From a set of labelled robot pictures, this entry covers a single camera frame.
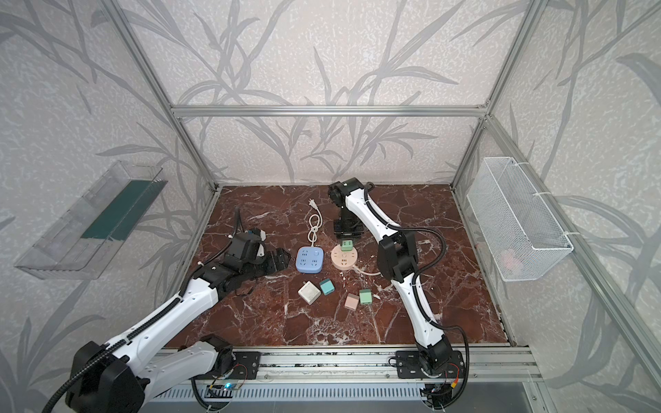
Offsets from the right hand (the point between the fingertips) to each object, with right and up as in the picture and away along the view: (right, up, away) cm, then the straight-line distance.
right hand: (345, 235), depth 93 cm
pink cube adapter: (+2, -21, -9) cm, 23 cm away
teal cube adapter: (-6, -17, -6) cm, 19 cm away
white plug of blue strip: (-14, +12, +19) cm, 27 cm away
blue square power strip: (-13, -9, +1) cm, 16 cm away
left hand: (-19, -4, -11) cm, 22 cm away
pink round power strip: (0, -9, 0) cm, 9 cm away
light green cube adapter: (+7, -20, -6) cm, 22 cm away
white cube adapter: (-12, -19, -7) cm, 23 cm away
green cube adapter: (+1, -3, -2) cm, 4 cm away
